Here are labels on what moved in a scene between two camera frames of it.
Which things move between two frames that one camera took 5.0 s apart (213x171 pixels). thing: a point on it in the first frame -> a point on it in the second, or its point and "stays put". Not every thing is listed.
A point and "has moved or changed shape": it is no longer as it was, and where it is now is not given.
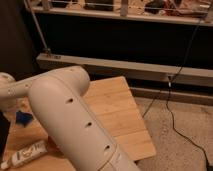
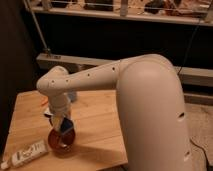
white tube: [25, 154] stays put
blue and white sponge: [23, 118] has moved or changed shape
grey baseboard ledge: [135, 69] stays put
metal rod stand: [46, 49] stays put
